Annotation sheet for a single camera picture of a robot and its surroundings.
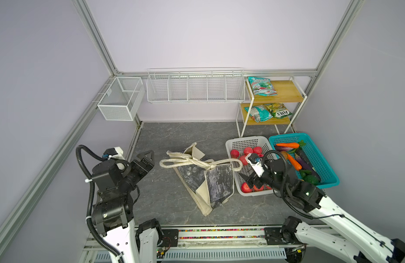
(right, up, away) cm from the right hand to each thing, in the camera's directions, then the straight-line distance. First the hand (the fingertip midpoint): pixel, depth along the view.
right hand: (249, 166), depth 71 cm
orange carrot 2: (+33, -3, +25) cm, 42 cm away
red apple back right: (+12, +5, +29) cm, 32 cm away
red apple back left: (-2, +3, +25) cm, 26 cm away
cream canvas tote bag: (-17, -7, 0) cm, 18 cm away
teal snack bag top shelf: (+12, +40, +18) cm, 46 cm away
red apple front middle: (+6, +5, +26) cm, 27 cm away
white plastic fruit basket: (+1, +6, +31) cm, 31 cm away
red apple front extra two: (+8, -14, +12) cm, 20 cm away
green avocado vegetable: (+36, -10, +14) cm, 40 cm away
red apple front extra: (+1, -14, +14) cm, 20 cm away
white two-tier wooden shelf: (+29, +38, +22) cm, 52 cm away
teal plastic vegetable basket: (+46, -9, +15) cm, 49 cm away
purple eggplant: (+39, -4, +23) cm, 45 cm away
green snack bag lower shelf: (+26, +30, +31) cm, 50 cm away
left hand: (-41, +4, -9) cm, 42 cm away
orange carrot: (+37, +7, +31) cm, 49 cm away
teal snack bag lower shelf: (+13, +27, +28) cm, 41 cm away
